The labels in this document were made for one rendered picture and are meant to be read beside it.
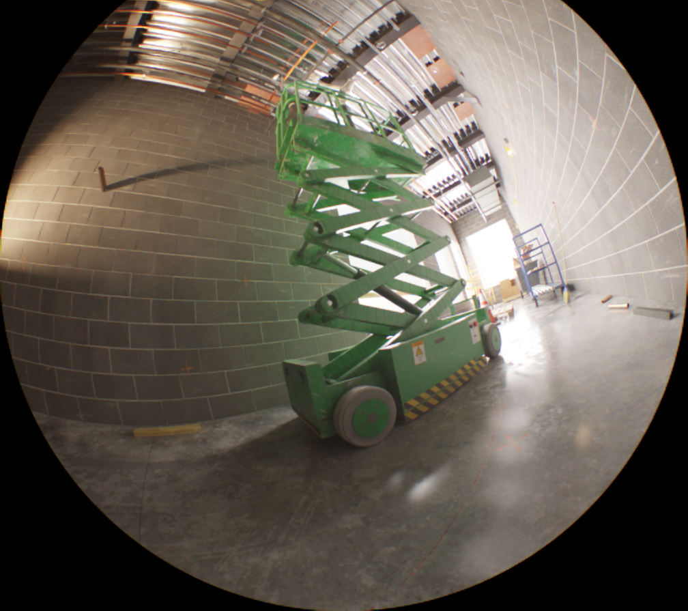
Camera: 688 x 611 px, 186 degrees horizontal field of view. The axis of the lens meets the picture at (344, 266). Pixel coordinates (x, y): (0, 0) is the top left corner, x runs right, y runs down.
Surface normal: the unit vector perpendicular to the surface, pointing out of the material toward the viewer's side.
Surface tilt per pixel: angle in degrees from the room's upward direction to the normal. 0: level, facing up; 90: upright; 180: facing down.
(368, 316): 90
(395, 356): 90
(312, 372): 90
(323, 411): 90
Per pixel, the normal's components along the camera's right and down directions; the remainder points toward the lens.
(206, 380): 0.67, -0.36
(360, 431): 0.44, -0.37
